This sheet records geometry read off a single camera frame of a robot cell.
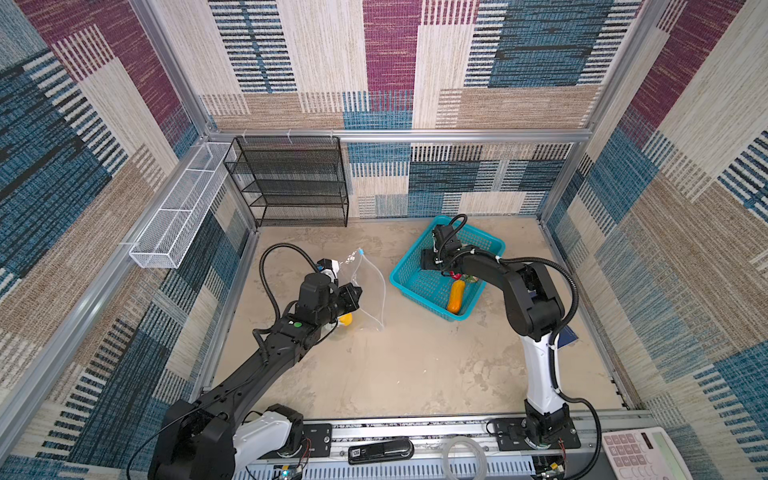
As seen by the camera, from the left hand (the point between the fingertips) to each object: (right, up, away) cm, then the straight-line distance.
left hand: (364, 285), depth 81 cm
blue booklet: (+59, -16, +9) cm, 62 cm away
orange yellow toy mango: (+28, -5, +13) cm, 31 cm away
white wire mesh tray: (-60, +13, +11) cm, 62 cm away
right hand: (+21, +6, +24) cm, 32 cm away
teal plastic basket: (+21, -4, +21) cm, 30 cm away
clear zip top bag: (0, +3, +2) cm, 4 cm away
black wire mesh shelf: (-28, +34, +30) cm, 54 cm away
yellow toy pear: (-6, -11, +9) cm, 15 cm away
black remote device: (+8, -36, -13) cm, 38 cm away
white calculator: (+65, -38, -11) cm, 76 cm away
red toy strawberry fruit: (+29, +1, +21) cm, 36 cm away
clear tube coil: (+28, -39, -9) cm, 49 cm away
